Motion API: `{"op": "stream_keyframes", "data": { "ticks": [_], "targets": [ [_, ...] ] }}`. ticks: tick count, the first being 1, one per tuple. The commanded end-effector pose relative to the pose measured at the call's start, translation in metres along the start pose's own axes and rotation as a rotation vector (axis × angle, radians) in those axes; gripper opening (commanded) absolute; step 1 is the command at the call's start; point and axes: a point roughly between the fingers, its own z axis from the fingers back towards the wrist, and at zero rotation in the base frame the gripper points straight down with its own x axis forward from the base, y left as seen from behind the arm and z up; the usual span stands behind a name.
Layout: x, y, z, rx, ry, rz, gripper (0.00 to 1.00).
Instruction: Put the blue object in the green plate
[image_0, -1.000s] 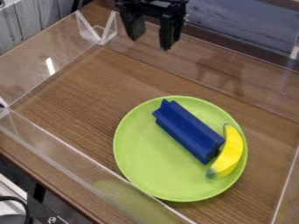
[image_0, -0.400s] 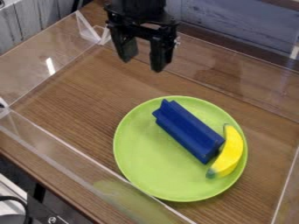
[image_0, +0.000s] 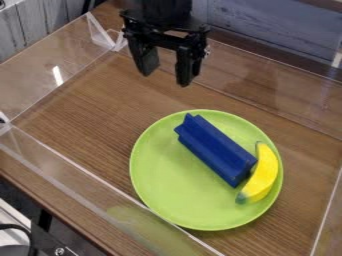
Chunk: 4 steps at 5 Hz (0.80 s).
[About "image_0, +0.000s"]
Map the blue block object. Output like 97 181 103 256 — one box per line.
174 113 257 188

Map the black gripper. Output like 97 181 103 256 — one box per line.
121 0 210 87

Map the black cable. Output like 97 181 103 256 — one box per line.
0 223 38 256

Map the black metal base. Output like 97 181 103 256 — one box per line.
30 226 79 256

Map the yellow toy banana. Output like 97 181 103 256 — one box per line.
235 142 280 204

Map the clear acrylic enclosure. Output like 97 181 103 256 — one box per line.
0 15 342 256

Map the green round plate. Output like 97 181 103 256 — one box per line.
130 111 284 231

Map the clear acrylic corner bracket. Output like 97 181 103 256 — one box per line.
86 12 129 52

